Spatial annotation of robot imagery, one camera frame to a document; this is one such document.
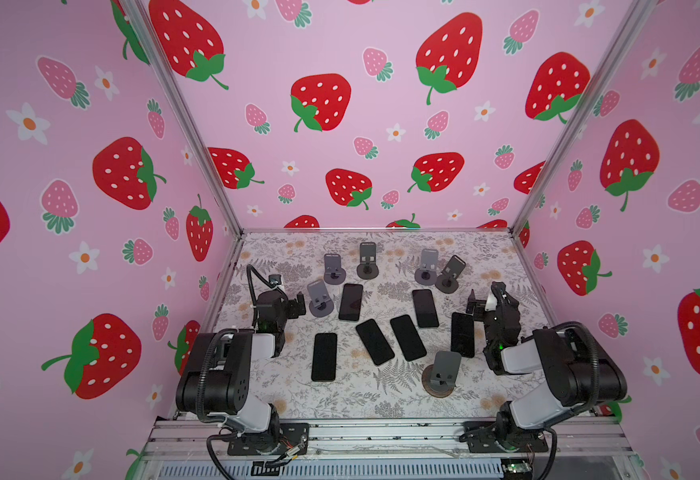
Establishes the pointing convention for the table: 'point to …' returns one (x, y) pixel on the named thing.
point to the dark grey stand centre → (368, 268)
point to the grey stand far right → (448, 280)
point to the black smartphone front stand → (407, 337)
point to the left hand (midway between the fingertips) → (286, 293)
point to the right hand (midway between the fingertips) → (492, 291)
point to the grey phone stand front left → (321, 305)
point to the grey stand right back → (427, 274)
